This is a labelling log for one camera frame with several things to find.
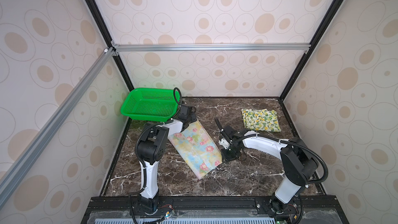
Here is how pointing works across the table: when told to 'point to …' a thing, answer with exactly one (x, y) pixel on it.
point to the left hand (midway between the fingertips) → (197, 111)
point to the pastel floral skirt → (196, 150)
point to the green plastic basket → (151, 103)
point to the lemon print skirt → (261, 120)
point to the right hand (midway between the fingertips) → (225, 160)
